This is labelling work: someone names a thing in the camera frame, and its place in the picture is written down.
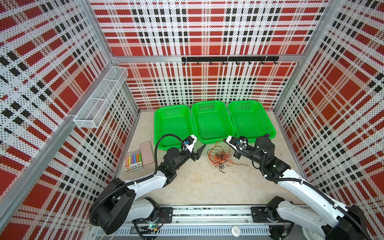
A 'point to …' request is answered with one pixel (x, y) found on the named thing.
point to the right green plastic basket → (249, 120)
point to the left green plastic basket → (173, 119)
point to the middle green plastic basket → (212, 120)
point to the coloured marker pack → (133, 160)
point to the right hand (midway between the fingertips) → (226, 139)
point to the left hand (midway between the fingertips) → (200, 142)
